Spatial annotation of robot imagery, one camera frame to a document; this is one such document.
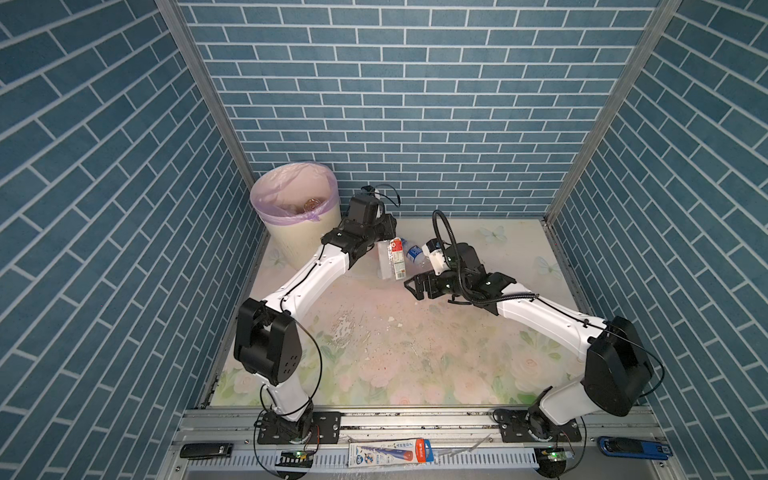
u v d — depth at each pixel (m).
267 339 0.45
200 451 0.69
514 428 0.73
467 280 0.63
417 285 0.73
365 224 0.65
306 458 0.71
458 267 0.63
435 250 0.74
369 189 0.74
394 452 0.69
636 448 0.67
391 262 0.80
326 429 0.73
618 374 0.44
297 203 1.01
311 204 0.95
